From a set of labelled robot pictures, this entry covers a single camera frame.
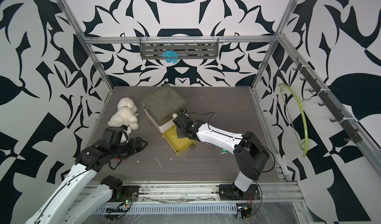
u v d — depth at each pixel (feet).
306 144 2.09
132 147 2.13
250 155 1.47
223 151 2.92
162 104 4.96
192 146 2.86
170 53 2.98
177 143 2.94
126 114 3.01
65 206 1.41
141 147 2.18
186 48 3.08
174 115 2.69
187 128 2.11
